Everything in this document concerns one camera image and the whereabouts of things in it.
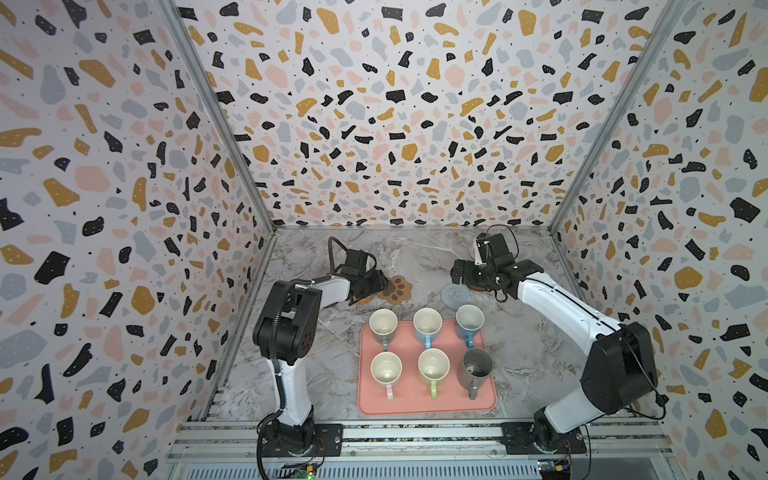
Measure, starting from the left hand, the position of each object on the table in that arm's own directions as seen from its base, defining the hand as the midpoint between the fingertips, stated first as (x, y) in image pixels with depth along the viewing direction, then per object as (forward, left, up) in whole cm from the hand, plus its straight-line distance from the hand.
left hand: (385, 278), depth 99 cm
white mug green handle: (-28, -14, -4) cm, 32 cm away
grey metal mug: (-30, -25, -3) cm, 39 cm away
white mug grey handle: (-16, 0, -2) cm, 16 cm away
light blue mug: (-16, -26, -1) cm, 30 cm away
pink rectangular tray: (-31, -7, -4) cm, 32 cm away
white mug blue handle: (-16, -13, -1) cm, 21 cm away
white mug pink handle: (-29, -1, -4) cm, 29 cm away
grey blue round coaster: (-3, -24, -6) cm, 25 cm away
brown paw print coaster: (-1, -4, -6) cm, 7 cm away
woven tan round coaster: (-6, +6, -4) cm, 9 cm away
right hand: (-5, -22, +13) cm, 26 cm away
